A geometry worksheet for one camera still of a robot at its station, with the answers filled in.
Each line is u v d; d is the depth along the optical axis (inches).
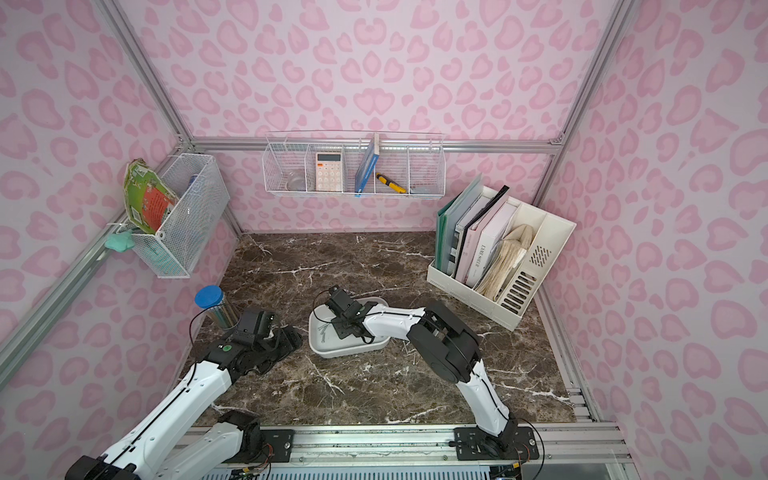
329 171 37.5
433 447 29.3
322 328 36.7
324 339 35.9
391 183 38.5
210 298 30.8
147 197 28.8
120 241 24.7
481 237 33.4
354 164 39.3
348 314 29.0
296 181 37.5
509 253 33.8
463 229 32.1
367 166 34.7
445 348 20.7
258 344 25.4
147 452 16.2
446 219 32.3
